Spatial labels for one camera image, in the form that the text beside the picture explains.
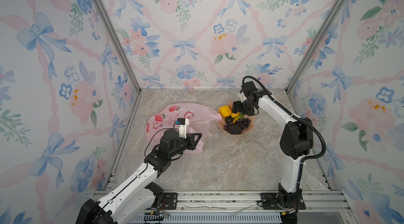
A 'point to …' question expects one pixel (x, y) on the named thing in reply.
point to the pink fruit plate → (222, 122)
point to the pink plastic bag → (199, 118)
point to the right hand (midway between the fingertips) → (239, 110)
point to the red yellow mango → (233, 115)
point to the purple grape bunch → (244, 123)
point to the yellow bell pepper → (225, 111)
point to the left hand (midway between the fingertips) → (202, 134)
